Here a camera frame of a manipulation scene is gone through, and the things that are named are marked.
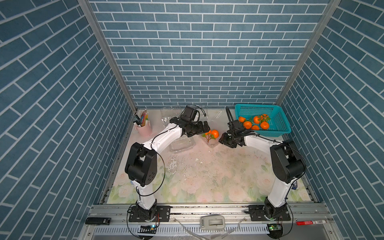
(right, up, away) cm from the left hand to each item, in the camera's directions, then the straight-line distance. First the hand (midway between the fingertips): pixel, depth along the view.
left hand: (208, 130), depth 88 cm
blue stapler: (+47, -30, -7) cm, 56 cm away
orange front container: (+6, -2, +12) cm, 14 cm away
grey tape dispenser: (+1, -42, -18) cm, 46 cm away
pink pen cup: (-41, -1, +11) cm, 43 cm away
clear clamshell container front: (+4, -9, +13) cm, 17 cm away
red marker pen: (+44, -43, -17) cm, 64 cm away
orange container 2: (+37, +6, +21) cm, 43 cm away
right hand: (+9, -8, +9) cm, 15 cm away
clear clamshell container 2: (-17, -10, +12) cm, 23 cm away
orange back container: (+34, +1, +18) cm, 39 cm away
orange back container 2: (+42, +3, +19) cm, 46 cm away
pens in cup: (-45, +5, +11) cm, 46 cm away
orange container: (+26, +7, +21) cm, 34 cm away
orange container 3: (+43, +10, +22) cm, 49 cm away
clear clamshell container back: (+7, +13, +32) cm, 35 cm away
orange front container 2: (0, 0, -7) cm, 7 cm away
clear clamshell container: (-31, +12, +31) cm, 46 cm away
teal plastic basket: (+42, +7, +21) cm, 47 cm away
